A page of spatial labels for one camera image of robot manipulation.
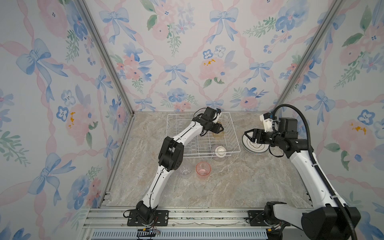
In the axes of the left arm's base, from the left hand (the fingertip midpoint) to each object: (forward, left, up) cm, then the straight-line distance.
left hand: (219, 126), depth 99 cm
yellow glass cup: (-5, 0, -3) cm, 6 cm away
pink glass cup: (-27, +11, -9) cm, 31 cm away
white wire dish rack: (-9, +7, -9) cm, 14 cm away
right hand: (-17, -12, +15) cm, 25 cm away
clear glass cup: (-27, +22, -10) cm, 36 cm away
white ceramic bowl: (-18, +1, -3) cm, 19 cm away
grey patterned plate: (-12, -23, -8) cm, 27 cm away
